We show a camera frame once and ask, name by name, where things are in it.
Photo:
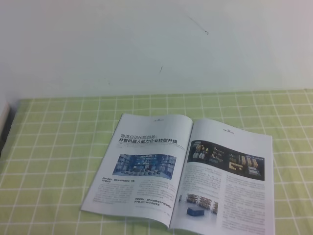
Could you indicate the white robotics magazine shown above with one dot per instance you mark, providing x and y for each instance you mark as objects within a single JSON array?
[{"x": 203, "y": 176}]

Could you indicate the green checkered tablecloth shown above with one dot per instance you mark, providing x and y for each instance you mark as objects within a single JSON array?
[{"x": 55, "y": 145}]

